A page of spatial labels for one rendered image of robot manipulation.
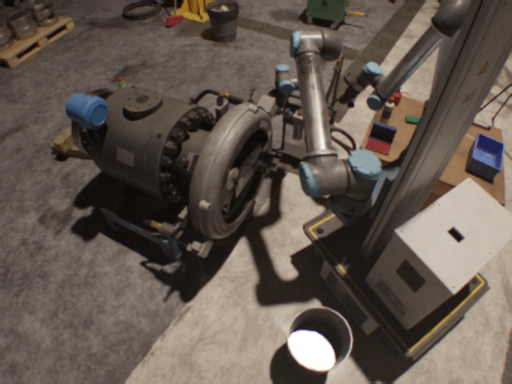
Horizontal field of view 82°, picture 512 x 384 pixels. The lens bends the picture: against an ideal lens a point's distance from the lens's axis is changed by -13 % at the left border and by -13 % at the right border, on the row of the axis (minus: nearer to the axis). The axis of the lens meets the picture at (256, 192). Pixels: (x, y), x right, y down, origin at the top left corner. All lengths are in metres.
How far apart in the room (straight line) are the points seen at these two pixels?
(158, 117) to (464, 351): 2.20
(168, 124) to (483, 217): 1.55
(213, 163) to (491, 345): 1.97
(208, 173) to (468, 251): 1.14
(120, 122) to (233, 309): 1.24
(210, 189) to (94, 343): 1.22
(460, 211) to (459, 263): 0.27
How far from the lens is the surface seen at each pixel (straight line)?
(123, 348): 2.15
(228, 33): 4.34
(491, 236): 1.64
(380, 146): 2.31
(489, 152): 2.69
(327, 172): 1.38
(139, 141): 1.79
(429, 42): 1.59
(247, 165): 1.76
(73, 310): 2.36
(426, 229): 1.50
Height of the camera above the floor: 1.97
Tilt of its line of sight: 52 degrees down
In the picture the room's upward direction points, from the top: straight up
